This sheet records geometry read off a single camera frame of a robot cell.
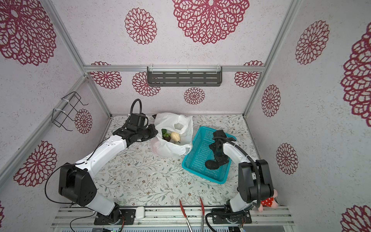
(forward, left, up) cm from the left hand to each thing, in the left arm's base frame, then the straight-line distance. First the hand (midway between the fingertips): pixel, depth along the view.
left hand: (159, 132), depth 85 cm
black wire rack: (-1, +48, +15) cm, 51 cm away
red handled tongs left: (-40, -15, -19) cm, 47 cm away
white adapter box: (-39, +9, -19) cm, 44 cm away
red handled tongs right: (-38, -25, -21) cm, 50 cm away
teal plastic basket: (-4, -25, -20) cm, 32 cm away
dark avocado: (-14, -32, -15) cm, 38 cm away
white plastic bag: (+12, -13, -8) cm, 19 cm away
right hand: (-5, -34, -14) cm, 37 cm away
